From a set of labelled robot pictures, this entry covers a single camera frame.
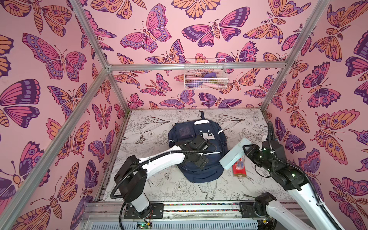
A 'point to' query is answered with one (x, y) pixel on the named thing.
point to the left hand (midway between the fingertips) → (201, 158)
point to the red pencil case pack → (239, 168)
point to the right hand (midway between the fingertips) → (243, 146)
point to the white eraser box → (235, 154)
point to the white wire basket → (205, 78)
